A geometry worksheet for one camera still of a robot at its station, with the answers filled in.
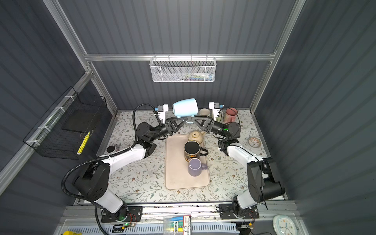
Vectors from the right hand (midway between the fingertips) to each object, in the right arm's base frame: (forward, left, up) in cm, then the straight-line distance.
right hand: (194, 122), depth 67 cm
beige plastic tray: (-12, +10, -36) cm, 39 cm away
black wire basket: (0, +65, -6) cm, 65 cm away
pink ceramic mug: (+31, -27, -27) cm, 50 cm away
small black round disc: (+3, +54, -31) cm, 62 cm away
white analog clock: (-36, -43, -33) cm, 65 cm away
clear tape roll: (+12, -42, -36) cm, 57 cm away
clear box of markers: (-36, +8, -33) cm, 50 cm away
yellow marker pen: (-5, +52, -7) cm, 53 cm away
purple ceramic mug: (-10, -1, -27) cm, 29 cm away
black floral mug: (-1, +1, -24) cm, 24 cm away
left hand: (-2, +2, +2) cm, 3 cm away
